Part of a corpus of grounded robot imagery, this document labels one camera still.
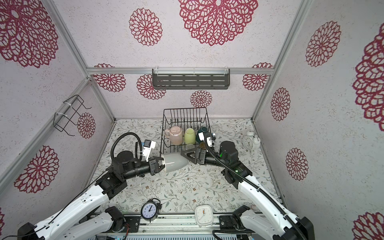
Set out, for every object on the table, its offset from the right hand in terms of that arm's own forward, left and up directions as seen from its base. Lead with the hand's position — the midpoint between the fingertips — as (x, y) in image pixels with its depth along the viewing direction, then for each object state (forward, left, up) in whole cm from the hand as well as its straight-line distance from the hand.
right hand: (184, 154), depth 63 cm
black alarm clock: (-16, +18, -29) cm, 38 cm away
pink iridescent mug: (+26, +9, -18) cm, 33 cm away
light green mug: (+27, 0, -21) cm, 34 cm away
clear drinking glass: (+21, 0, -24) cm, 32 cm away
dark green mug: (+30, -9, -18) cm, 36 cm away
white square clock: (-17, -9, -30) cm, 35 cm away
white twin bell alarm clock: (+25, -39, -23) cm, 52 cm away
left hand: (-1, +7, -6) cm, 9 cm away
